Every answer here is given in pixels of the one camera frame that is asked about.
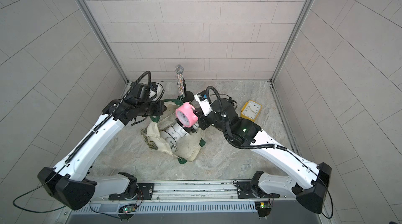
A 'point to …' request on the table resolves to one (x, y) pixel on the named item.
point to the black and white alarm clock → (171, 134)
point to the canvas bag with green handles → (188, 146)
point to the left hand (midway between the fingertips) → (169, 105)
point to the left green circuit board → (127, 209)
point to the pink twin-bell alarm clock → (186, 115)
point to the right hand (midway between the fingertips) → (193, 111)
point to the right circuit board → (264, 208)
